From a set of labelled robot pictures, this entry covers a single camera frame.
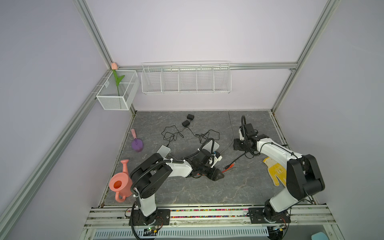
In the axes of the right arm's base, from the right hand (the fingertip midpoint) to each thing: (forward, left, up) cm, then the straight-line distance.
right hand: (238, 146), depth 93 cm
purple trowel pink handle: (+4, +66, -3) cm, 66 cm away
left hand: (-18, +13, -5) cm, 23 cm away
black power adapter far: (+29, +31, -4) cm, 43 cm away
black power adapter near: (+23, +35, -5) cm, 42 cm away
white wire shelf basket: (+38, +33, +25) cm, 56 cm away
